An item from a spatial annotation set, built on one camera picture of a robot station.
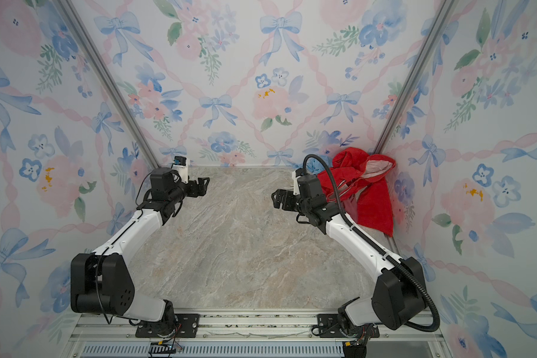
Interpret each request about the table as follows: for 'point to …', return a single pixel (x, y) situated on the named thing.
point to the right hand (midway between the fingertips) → (281, 194)
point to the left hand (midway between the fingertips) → (198, 174)
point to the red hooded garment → (362, 182)
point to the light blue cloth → (314, 166)
